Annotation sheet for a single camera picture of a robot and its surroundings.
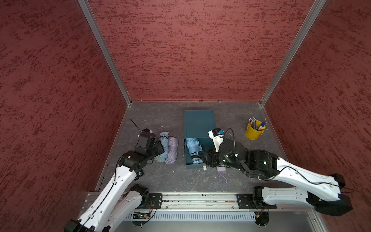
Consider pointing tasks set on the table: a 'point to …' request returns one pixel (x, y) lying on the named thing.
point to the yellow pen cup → (254, 134)
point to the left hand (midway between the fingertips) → (161, 148)
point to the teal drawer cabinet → (197, 124)
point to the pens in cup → (253, 123)
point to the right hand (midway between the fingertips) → (202, 157)
